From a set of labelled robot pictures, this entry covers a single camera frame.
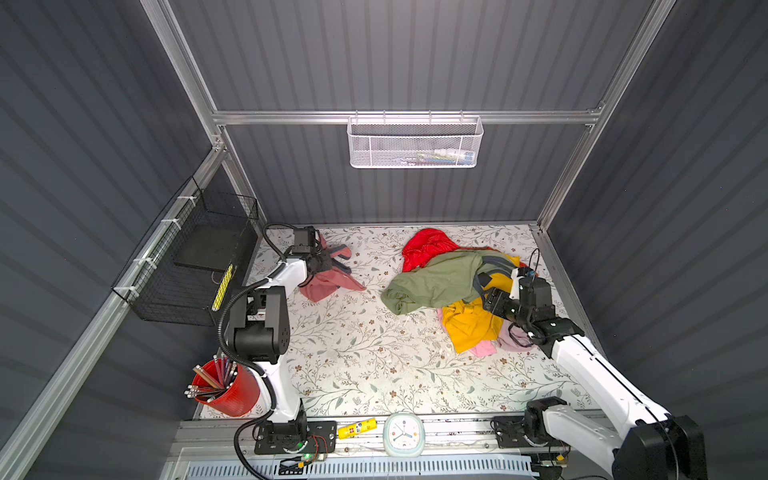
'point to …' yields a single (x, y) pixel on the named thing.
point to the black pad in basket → (209, 246)
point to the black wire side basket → (160, 290)
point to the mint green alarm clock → (404, 434)
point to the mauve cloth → (514, 338)
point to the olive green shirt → (447, 281)
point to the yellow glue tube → (356, 428)
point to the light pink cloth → (479, 350)
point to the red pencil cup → (227, 386)
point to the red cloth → (423, 246)
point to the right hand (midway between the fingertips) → (496, 298)
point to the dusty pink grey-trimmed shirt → (338, 275)
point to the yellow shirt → (471, 323)
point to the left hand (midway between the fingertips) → (321, 259)
